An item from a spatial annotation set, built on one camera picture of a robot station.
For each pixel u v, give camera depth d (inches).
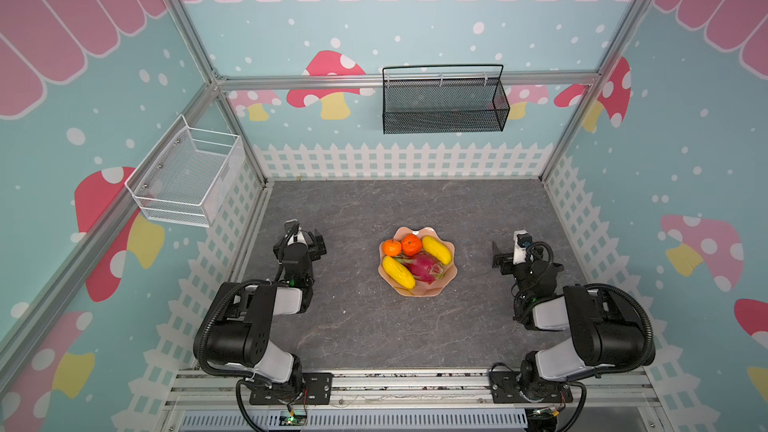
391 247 36.0
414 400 29.1
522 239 30.1
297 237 30.7
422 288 35.1
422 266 34.5
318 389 29.2
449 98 37.1
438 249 36.3
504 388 29.2
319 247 34.3
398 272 34.3
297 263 27.2
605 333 18.0
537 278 26.4
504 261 32.0
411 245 36.3
